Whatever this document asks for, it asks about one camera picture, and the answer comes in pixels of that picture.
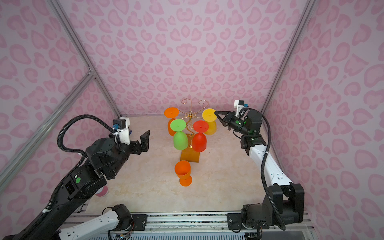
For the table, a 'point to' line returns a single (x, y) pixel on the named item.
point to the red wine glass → (199, 140)
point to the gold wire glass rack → (191, 115)
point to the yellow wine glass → (209, 116)
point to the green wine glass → (180, 138)
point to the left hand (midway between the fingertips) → (137, 127)
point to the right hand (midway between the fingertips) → (215, 112)
